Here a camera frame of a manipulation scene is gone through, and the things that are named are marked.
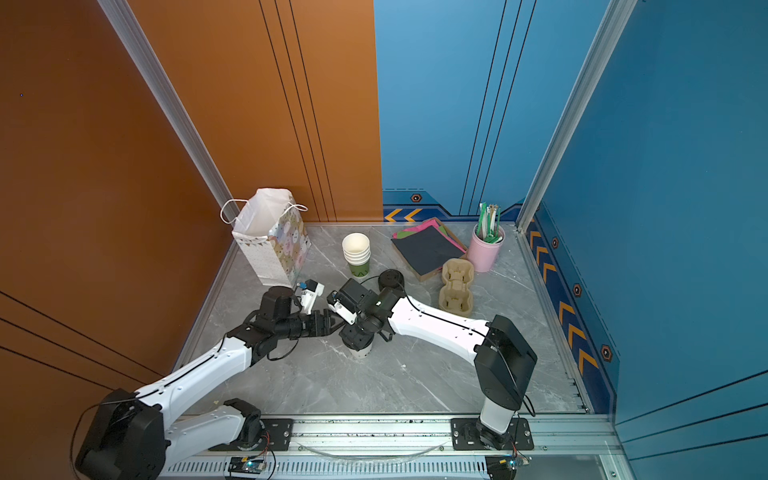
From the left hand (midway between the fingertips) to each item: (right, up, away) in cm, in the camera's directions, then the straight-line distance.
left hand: (342, 318), depth 81 cm
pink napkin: (+28, +29, +35) cm, 53 cm away
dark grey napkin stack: (+26, +19, +26) cm, 41 cm away
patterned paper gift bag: (-21, +23, +4) cm, 31 cm away
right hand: (+3, -4, 0) cm, 5 cm away
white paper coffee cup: (+5, -11, +4) cm, 12 cm away
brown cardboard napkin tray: (+35, +24, +31) cm, 53 cm away
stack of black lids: (+13, +9, +19) cm, 25 cm away
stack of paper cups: (+2, +20, +16) cm, 25 cm away
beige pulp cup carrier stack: (+34, +3, +14) cm, 37 cm away
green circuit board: (-22, -33, -10) cm, 41 cm away
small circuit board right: (+40, -33, -11) cm, 53 cm away
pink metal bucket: (+45, +17, +21) cm, 52 cm away
